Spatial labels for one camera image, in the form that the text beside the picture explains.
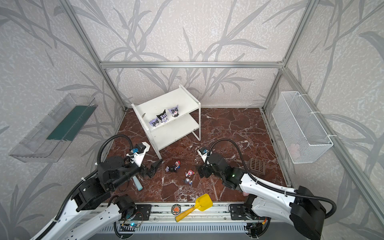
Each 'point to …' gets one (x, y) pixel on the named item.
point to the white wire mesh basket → (303, 135)
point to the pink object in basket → (295, 151)
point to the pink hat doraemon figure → (189, 173)
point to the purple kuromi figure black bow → (154, 122)
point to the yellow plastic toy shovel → (202, 202)
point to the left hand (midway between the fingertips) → (157, 149)
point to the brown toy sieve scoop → (257, 165)
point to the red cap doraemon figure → (177, 164)
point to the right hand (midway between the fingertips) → (201, 156)
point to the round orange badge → (176, 209)
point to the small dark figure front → (188, 181)
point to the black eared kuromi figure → (172, 169)
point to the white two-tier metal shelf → (169, 116)
